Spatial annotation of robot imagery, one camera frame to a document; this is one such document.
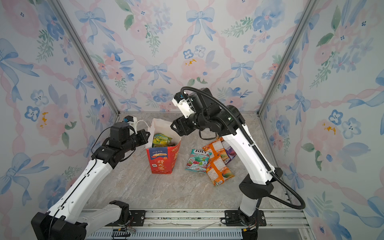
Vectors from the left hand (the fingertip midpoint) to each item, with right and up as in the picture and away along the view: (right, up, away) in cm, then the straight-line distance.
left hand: (150, 131), depth 75 cm
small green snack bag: (+2, -6, +14) cm, 15 cm away
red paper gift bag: (+6, -14, +1) cm, 15 cm away
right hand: (+15, +5, -14) cm, 21 cm away
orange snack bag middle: (+36, -12, +17) cm, 42 cm away
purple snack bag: (+44, -13, +17) cm, 49 cm away
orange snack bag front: (+35, -24, +10) cm, 44 cm away
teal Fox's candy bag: (+24, -18, +15) cm, 34 cm away
